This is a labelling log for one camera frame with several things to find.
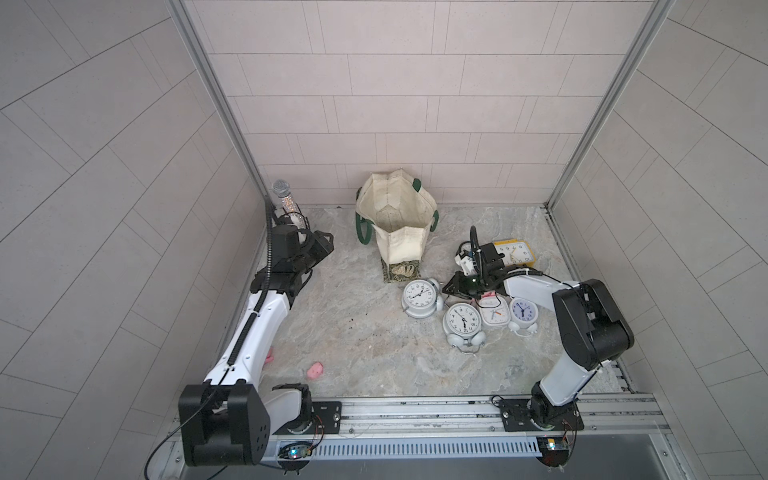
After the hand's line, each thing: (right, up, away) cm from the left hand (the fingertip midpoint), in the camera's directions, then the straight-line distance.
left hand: (334, 234), depth 81 cm
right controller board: (+54, -50, -12) cm, 74 cm away
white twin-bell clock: (+36, -25, +2) cm, 44 cm away
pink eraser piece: (-4, -35, -5) cm, 36 cm away
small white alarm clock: (+54, -23, +4) cm, 58 cm away
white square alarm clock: (+46, -23, +5) cm, 51 cm away
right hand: (+32, -17, +11) cm, 38 cm away
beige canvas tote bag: (+15, +11, +30) cm, 35 cm away
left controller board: (-4, -47, -16) cm, 50 cm away
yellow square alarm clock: (+58, -6, +19) cm, 61 cm away
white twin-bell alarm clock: (+24, -19, +6) cm, 31 cm away
